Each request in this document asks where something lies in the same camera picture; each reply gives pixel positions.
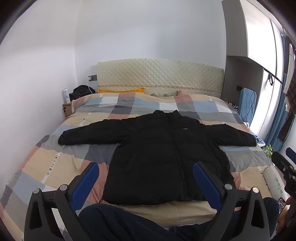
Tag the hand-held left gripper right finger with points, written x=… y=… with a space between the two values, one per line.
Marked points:
x=205 y=183

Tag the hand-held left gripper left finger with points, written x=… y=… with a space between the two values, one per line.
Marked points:
x=84 y=185

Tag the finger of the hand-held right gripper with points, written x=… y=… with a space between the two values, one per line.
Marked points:
x=291 y=153
x=279 y=162

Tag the black puffer jacket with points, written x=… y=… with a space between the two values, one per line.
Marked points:
x=150 y=150

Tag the green plant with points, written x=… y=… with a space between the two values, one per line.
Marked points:
x=268 y=150

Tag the white printed roll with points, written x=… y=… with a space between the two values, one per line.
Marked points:
x=274 y=183

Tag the black smartphone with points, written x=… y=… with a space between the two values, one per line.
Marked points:
x=281 y=204

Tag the checkered quilt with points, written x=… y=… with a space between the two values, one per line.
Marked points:
x=69 y=162

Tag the light blue garment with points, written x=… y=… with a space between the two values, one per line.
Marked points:
x=257 y=138

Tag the blue curtain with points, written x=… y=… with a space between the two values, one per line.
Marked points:
x=275 y=120

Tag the dark patterned hanging cloth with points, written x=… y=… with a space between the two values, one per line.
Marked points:
x=288 y=115

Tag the person's dark trouser legs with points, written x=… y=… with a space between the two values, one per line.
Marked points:
x=120 y=222

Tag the blue cloth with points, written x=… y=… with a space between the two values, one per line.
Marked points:
x=247 y=104

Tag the wooden nightstand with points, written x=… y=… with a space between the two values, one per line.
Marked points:
x=67 y=109

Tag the white bottle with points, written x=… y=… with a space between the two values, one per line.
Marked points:
x=66 y=95

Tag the black bag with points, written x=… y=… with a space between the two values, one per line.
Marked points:
x=81 y=91

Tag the floral cream pillow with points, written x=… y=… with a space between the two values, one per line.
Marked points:
x=159 y=93

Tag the yellow pillow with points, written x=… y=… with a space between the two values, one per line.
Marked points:
x=120 y=90

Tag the quilted cream headboard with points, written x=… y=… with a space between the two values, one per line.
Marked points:
x=161 y=74

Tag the grey white wardrobe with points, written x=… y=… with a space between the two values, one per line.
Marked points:
x=256 y=34

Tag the dark wall switch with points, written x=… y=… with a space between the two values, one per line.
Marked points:
x=238 y=88

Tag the grey wall socket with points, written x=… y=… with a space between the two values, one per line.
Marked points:
x=93 y=78

